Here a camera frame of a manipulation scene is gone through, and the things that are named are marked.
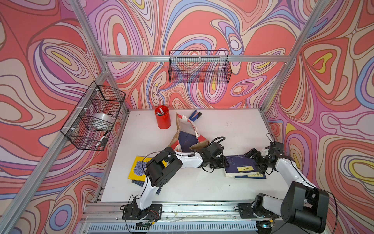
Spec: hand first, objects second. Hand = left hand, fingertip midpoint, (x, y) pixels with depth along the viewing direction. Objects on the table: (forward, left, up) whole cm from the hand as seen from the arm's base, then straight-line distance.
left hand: (230, 167), depth 85 cm
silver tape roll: (+11, +67, +29) cm, 74 cm away
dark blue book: (+17, +26, +3) cm, 31 cm away
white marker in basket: (+5, +69, +21) cm, 73 cm away
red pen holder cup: (+34, +43, +7) cm, 55 cm away
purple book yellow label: (+1, -5, 0) cm, 6 cm away
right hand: (+3, -12, 0) cm, 12 cm away
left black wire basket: (+29, +77, +28) cm, 87 cm away
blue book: (-4, -17, -2) cm, 17 cm away
